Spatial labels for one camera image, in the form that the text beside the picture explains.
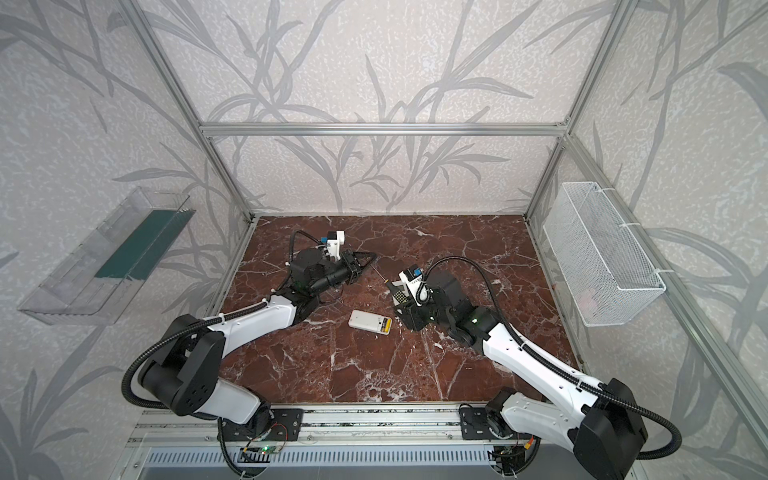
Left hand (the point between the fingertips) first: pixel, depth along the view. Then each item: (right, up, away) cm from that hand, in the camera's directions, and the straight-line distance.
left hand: (381, 249), depth 78 cm
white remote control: (-4, -23, +13) cm, 27 cm away
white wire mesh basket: (+48, -5, -18) cm, 52 cm away
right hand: (+6, -12, -1) cm, 13 cm away
